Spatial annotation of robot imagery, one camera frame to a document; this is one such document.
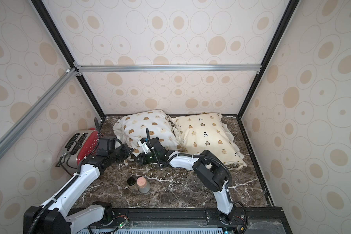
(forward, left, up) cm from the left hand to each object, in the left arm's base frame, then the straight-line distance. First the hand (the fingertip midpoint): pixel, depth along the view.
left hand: (137, 147), depth 81 cm
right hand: (-3, -1, -6) cm, 7 cm away
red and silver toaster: (+1, +32, +1) cm, 32 cm away
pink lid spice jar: (-18, -5, -7) cm, 20 cm away
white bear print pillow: (+19, +9, -6) cm, 22 cm away
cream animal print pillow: (+14, -41, -3) cm, 44 cm away
